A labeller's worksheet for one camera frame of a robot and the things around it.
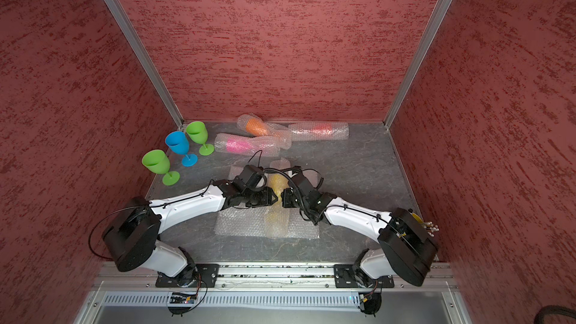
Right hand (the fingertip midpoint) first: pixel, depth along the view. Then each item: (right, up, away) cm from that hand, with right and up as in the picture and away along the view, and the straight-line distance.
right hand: (282, 199), depth 85 cm
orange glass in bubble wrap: (-16, +30, +25) cm, 42 cm away
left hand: (-4, -2, 0) cm, 4 cm away
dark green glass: (-37, +27, +11) cm, 47 cm away
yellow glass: (-1, -4, -8) cm, 9 cm away
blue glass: (-44, +22, +7) cm, 50 cm away
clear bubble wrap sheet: (-13, -9, +1) cm, 16 cm away
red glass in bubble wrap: (+17, +28, +23) cm, 40 cm away
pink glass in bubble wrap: (-8, +20, +16) cm, 27 cm away
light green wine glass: (-49, +14, +1) cm, 51 cm away
